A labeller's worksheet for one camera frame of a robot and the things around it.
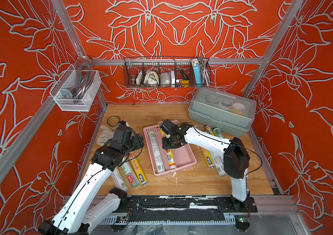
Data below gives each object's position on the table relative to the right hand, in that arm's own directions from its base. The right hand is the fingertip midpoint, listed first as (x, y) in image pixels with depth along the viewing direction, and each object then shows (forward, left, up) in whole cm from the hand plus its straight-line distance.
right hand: (161, 147), depth 84 cm
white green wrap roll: (-1, +3, -5) cm, 6 cm away
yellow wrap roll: (-16, +11, -7) cm, 21 cm away
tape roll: (+27, +39, -10) cm, 49 cm away
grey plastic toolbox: (+20, -40, +10) cm, 46 cm away
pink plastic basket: (-2, -14, -10) cm, 17 cm away
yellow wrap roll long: (-4, -5, +2) cm, 7 cm away
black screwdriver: (+43, -14, +21) cm, 50 cm away
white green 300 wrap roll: (-17, +23, -6) cm, 30 cm away
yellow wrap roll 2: (+18, -32, -7) cm, 37 cm away
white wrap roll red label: (-15, +17, -6) cm, 23 cm away
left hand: (-2, +12, +13) cm, 18 cm away
